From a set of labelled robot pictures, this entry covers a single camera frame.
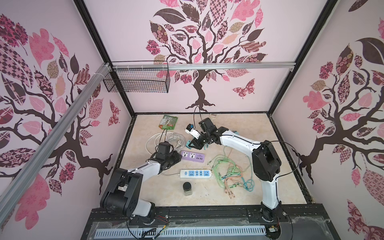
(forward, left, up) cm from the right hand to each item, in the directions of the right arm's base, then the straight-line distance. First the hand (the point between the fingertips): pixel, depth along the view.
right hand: (190, 141), depth 89 cm
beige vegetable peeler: (+32, -18, -12) cm, 38 cm away
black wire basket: (+58, +44, +6) cm, 73 cm away
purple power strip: (-5, +2, -9) cm, 10 cm away
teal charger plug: (-2, +2, +1) cm, 3 cm away
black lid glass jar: (-27, +2, -3) cm, 27 cm away
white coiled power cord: (+7, +10, -10) cm, 16 cm away
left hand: (-7, +6, -9) cm, 13 cm away
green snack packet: (+25, +19, -11) cm, 33 cm away
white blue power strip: (-17, -3, -9) cm, 19 cm away
